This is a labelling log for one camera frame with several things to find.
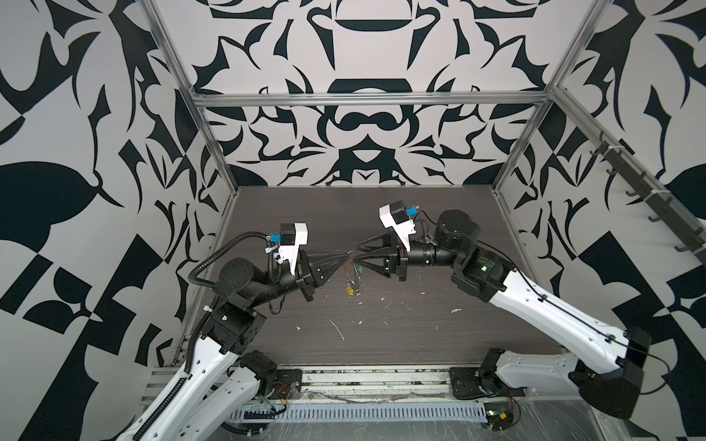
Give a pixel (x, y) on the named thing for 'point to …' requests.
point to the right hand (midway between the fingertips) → (359, 254)
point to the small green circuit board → (497, 420)
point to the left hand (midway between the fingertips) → (347, 252)
